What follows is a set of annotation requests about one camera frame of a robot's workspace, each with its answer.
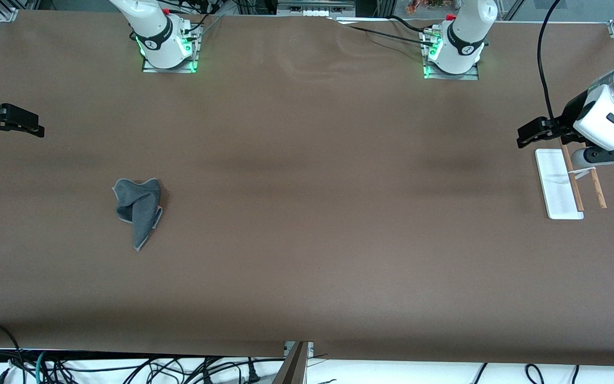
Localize black base cable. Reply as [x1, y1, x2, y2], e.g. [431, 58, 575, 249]
[179, 4, 223, 39]
[389, 15, 438, 35]
[329, 18, 433, 46]

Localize white wooden towel rack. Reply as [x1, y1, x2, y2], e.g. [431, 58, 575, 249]
[535, 140, 608, 220]

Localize small metal bracket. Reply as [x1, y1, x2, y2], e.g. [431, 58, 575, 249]
[284, 341, 314, 357]

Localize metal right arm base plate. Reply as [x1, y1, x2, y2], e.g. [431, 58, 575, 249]
[141, 24, 200, 74]

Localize teal floor cable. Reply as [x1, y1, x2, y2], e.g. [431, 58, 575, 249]
[34, 350, 48, 384]

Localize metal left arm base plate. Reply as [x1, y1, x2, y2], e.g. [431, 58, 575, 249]
[423, 27, 480, 81]

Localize grey and pink towel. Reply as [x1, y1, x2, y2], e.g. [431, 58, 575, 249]
[113, 178, 163, 252]

